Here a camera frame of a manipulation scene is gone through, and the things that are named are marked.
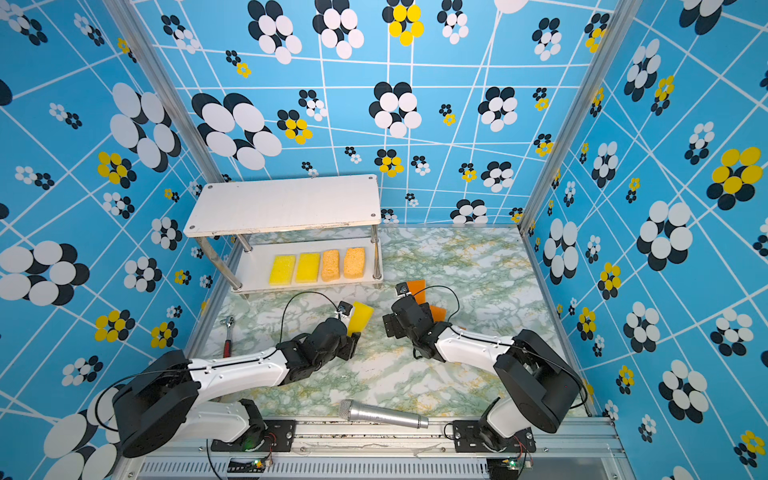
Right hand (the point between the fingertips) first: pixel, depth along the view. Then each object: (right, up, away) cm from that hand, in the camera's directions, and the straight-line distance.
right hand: (403, 312), depth 90 cm
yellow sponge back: (-13, -1, -2) cm, 13 cm away
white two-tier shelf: (-44, +25, +27) cm, 58 cm away
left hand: (-14, -5, -4) cm, 16 cm away
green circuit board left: (-39, -33, -19) cm, 54 cm away
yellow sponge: (-32, +13, +9) cm, 35 cm away
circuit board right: (+23, -33, -20) cm, 45 cm away
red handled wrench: (-54, -3, +2) cm, 55 cm away
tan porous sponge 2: (-24, +14, +7) cm, 28 cm away
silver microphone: (-10, -22, -15) cm, 29 cm away
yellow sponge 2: (-40, +12, +6) cm, 42 cm away
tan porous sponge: (-16, +15, +8) cm, 23 cm away
